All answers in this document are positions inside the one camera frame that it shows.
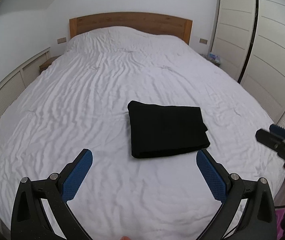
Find white wardrobe right door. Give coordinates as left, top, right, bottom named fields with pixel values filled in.
left=241, top=0, right=285, bottom=122

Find white wardrobe left door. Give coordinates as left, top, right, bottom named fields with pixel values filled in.
left=211, top=0, right=255, bottom=81

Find left wooden nightstand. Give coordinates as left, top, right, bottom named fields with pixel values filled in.
left=39, top=56, right=59, bottom=74

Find wall switch plate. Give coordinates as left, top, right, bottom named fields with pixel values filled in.
left=57, top=37, right=66, bottom=44
left=200, top=38, right=208, bottom=44

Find wooden headboard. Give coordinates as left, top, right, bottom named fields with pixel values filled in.
left=69, top=12, right=193, bottom=44

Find right nightstand with items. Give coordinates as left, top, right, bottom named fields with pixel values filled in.
left=201, top=53, right=221, bottom=67

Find white bed duvet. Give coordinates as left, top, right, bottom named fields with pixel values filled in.
left=0, top=27, right=285, bottom=239

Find white wardrobe door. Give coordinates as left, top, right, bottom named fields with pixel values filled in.
left=211, top=0, right=255, bottom=81
left=241, top=0, right=285, bottom=122

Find left wall switch plate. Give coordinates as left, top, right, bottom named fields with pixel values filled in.
left=57, top=37, right=66, bottom=44

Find right wall switch plate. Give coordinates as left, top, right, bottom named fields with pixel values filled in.
left=200, top=38, right=208, bottom=44

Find black pants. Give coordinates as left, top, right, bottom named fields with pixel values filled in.
left=127, top=100, right=210, bottom=159

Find white louvered low cabinet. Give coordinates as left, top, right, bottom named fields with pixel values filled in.
left=0, top=48, right=50, bottom=118

